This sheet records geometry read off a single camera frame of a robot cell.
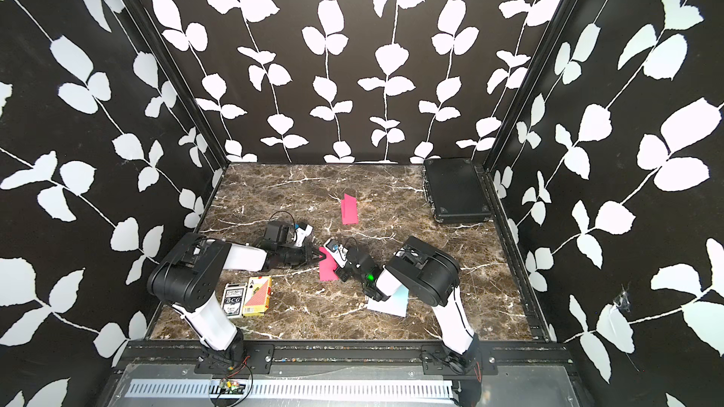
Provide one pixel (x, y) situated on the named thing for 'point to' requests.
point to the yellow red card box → (257, 299)
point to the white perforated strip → (292, 389)
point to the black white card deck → (234, 299)
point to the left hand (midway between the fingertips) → (326, 253)
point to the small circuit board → (227, 387)
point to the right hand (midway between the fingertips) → (332, 250)
